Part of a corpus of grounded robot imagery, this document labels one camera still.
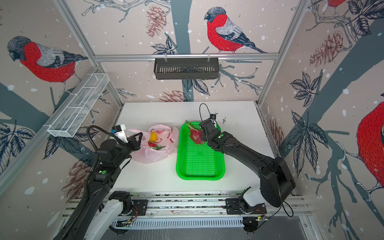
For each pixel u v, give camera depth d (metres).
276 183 0.42
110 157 0.55
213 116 0.74
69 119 0.72
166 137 1.01
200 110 0.65
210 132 0.63
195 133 0.93
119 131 0.65
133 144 0.66
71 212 0.74
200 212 0.73
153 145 0.91
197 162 0.90
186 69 1.06
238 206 0.73
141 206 0.73
